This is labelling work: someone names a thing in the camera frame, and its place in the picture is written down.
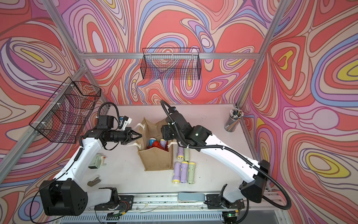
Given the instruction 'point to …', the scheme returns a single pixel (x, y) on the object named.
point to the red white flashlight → (156, 143)
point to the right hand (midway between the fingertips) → (166, 133)
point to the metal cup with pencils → (235, 115)
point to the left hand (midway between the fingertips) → (142, 136)
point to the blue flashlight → (151, 140)
